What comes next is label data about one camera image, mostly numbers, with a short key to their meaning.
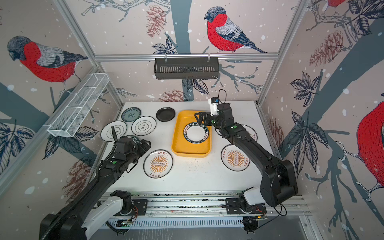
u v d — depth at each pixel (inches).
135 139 37.8
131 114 45.0
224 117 24.0
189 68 40.8
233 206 28.7
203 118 28.6
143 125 42.1
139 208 28.7
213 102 28.1
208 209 28.7
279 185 16.3
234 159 35.5
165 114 44.1
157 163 34.7
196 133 39.7
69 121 28.2
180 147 38.4
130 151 26.0
